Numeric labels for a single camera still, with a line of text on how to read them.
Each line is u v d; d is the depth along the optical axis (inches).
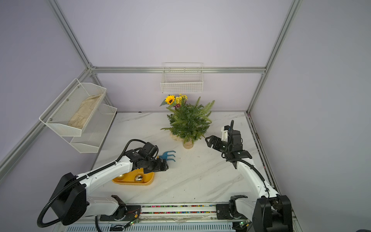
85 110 31.5
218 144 28.8
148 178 32.0
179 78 37.6
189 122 29.1
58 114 27.1
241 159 22.0
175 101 36.5
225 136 29.6
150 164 27.6
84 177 17.5
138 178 32.2
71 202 15.7
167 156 37.2
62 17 28.0
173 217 28.8
